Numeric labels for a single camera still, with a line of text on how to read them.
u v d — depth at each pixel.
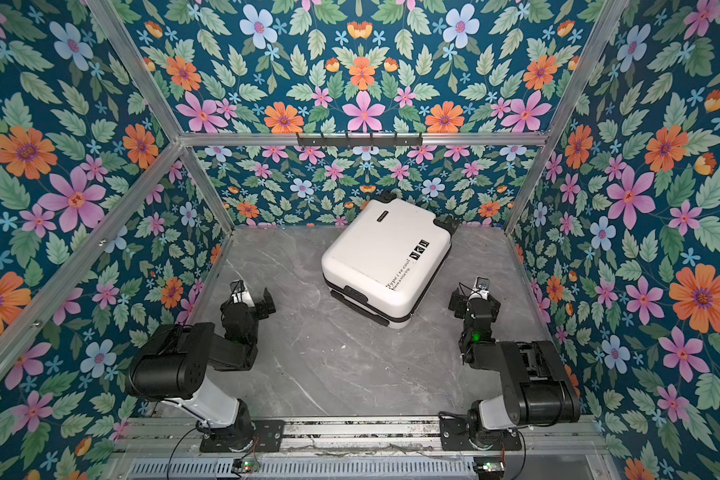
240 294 0.78
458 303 0.82
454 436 0.73
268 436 0.74
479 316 0.69
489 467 0.70
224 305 0.84
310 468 0.70
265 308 0.88
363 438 0.75
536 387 0.44
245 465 0.70
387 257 0.84
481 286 0.78
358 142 0.93
